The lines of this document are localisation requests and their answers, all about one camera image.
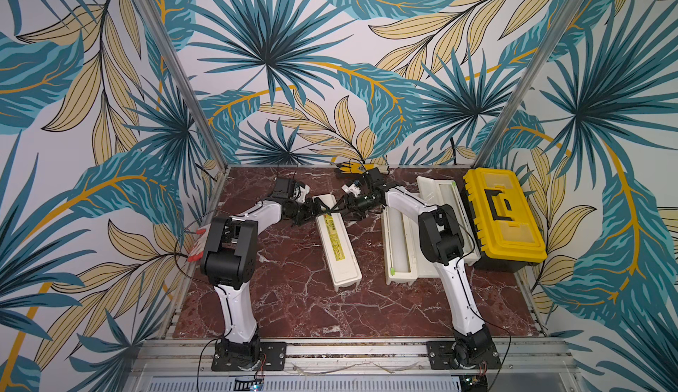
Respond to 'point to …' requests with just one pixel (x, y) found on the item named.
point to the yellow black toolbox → (507, 229)
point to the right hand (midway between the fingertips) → (336, 214)
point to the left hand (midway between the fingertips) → (321, 215)
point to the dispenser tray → (400, 246)
